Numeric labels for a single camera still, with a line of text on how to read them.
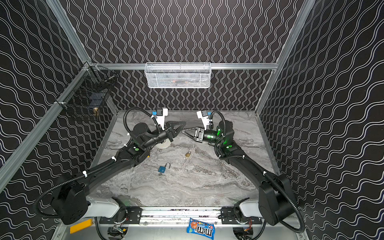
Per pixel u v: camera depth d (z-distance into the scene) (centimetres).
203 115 65
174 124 63
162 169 90
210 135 64
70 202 41
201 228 70
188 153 97
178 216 76
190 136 68
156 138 62
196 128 66
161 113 61
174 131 65
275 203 41
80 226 71
